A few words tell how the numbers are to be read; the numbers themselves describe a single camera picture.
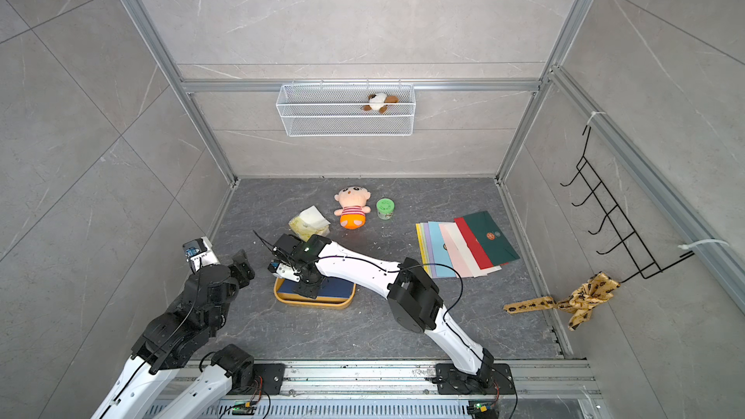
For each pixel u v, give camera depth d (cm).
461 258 95
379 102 88
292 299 81
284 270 75
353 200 104
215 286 49
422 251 98
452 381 73
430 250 98
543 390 72
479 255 98
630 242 63
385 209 104
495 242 101
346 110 101
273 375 73
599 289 65
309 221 102
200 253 56
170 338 45
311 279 71
